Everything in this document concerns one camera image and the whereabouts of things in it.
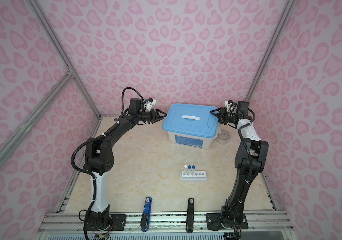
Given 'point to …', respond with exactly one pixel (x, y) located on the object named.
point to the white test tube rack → (198, 176)
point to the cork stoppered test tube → (185, 167)
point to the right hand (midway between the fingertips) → (214, 111)
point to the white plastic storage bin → (191, 140)
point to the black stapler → (190, 220)
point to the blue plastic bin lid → (192, 119)
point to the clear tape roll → (223, 137)
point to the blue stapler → (146, 214)
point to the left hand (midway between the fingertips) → (166, 113)
